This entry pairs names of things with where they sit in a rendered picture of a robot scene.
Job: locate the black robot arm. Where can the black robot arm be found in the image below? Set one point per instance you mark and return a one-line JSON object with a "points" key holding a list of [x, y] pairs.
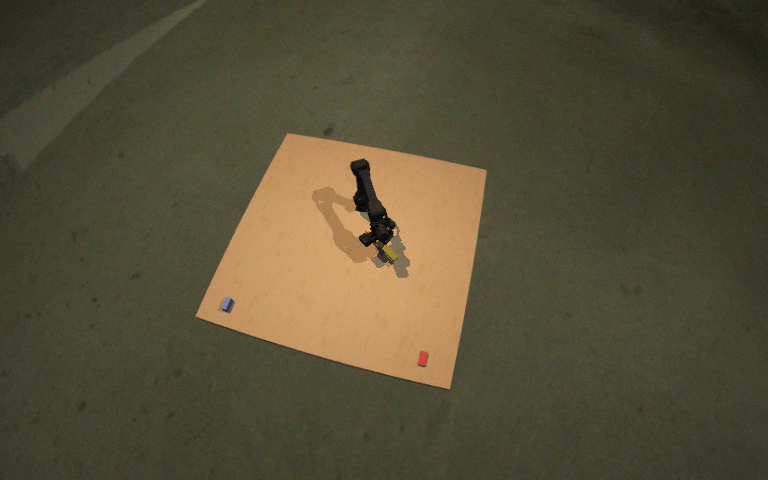
{"points": [[365, 198]]}

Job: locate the yellow bar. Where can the yellow bar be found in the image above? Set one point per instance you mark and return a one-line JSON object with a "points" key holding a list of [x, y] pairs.
{"points": [[386, 249]]}

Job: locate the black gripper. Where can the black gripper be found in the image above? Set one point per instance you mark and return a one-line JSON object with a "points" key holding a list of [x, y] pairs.
{"points": [[368, 239]]}

